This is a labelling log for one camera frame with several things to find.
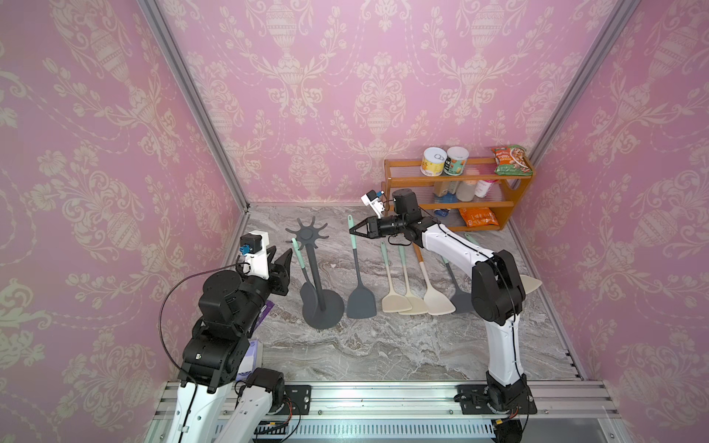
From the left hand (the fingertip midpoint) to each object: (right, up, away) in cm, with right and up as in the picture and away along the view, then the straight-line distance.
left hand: (286, 250), depth 63 cm
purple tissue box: (-13, -31, +13) cm, 36 cm away
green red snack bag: (+66, +27, +27) cm, 76 cm away
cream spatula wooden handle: (+42, -20, +28) cm, 54 cm away
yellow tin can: (+40, +26, +25) cm, 54 cm away
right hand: (+15, +4, +22) cm, 27 cm away
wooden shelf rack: (+61, +16, +42) cm, 76 cm away
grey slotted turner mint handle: (+17, -17, +21) cm, 32 cm away
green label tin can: (+47, +27, +24) cm, 60 cm away
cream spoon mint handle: (+28, -20, +30) cm, 45 cm away
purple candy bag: (-14, -22, +27) cm, 38 cm away
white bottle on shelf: (+55, +19, +38) cm, 70 cm away
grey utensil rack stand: (+7, -21, +28) cm, 36 cm away
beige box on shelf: (+47, +20, +37) cm, 63 cm away
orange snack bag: (+65, +10, +50) cm, 83 cm away
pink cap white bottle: (+61, +20, +36) cm, 74 cm away
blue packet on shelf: (+51, +12, +50) cm, 72 cm away
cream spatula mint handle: (+35, -20, +25) cm, 48 cm away
